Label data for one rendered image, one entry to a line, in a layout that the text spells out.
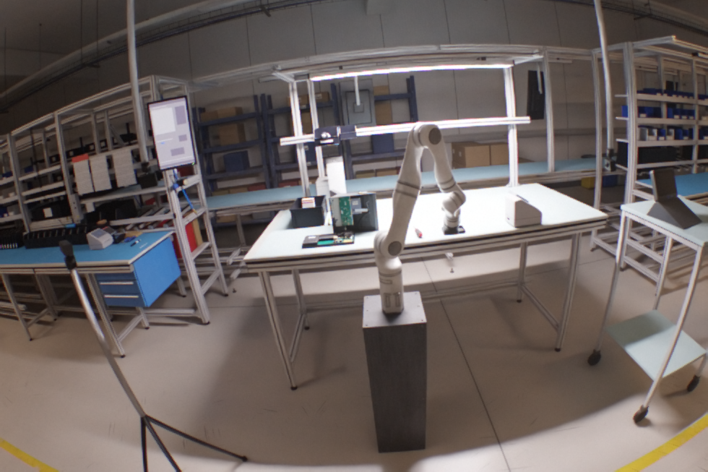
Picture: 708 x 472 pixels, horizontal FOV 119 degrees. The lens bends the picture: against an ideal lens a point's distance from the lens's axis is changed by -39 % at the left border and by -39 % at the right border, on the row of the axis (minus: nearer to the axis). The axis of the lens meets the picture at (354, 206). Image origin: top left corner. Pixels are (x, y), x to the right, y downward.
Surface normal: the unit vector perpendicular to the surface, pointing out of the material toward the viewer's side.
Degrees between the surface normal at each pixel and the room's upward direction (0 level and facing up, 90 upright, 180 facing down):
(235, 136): 90
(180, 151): 101
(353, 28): 90
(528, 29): 90
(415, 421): 90
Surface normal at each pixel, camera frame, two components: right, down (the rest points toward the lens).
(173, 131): 0.43, 0.36
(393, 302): -0.05, 0.26
